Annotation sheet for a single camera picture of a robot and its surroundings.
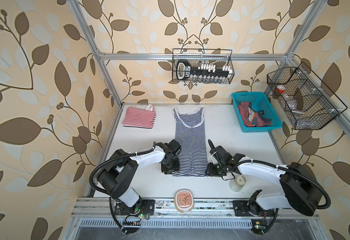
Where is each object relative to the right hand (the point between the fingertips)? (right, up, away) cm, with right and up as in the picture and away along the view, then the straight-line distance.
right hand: (207, 174), depth 85 cm
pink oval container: (-14, -9, -11) cm, 20 cm away
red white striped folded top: (-48, +33, +24) cm, 63 cm away
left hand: (-16, +2, +1) cm, 16 cm away
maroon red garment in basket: (+31, +41, +25) cm, 57 cm away
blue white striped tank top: (-8, +22, +18) cm, 29 cm away
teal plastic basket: (+40, +37, +25) cm, 60 cm away
